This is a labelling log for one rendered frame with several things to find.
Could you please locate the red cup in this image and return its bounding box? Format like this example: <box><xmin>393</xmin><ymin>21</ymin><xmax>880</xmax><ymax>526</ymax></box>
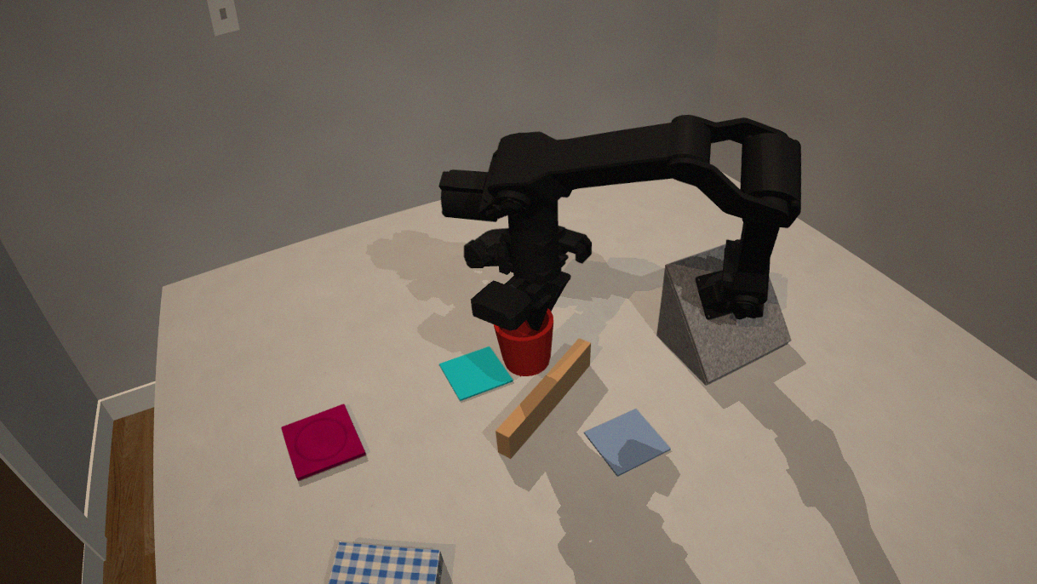
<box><xmin>494</xmin><ymin>309</ymin><xmax>553</xmax><ymax>376</ymax></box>

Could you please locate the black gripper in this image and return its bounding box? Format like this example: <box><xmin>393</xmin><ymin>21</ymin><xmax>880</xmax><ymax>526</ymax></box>
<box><xmin>471</xmin><ymin>223</ymin><xmax>592</xmax><ymax>331</ymax></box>

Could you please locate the dark red square coaster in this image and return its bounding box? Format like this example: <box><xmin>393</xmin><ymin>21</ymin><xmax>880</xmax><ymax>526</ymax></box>
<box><xmin>281</xmin><ymin>404</ymin><xmax>366</xmax><ymax>481</ymax></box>

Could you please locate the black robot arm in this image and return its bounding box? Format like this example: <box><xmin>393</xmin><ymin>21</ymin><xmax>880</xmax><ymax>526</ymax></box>
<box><xmin>439</xmin><ymin>115</ymin><xmax>801</xmax><ymax>319</ymax></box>

